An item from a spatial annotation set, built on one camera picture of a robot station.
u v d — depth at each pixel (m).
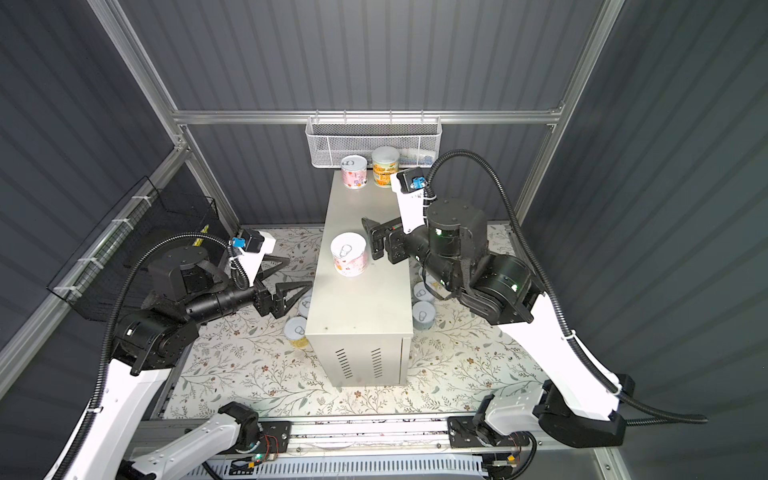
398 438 0.75
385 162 0.79
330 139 0.83
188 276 0.42
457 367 0.85
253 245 0.47
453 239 0.34
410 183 0.40
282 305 0.51
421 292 0.48
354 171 0.79
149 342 0.39
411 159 0.91
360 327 0.56
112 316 0.40
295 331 0.87
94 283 0.63
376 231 0.44
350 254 0.60
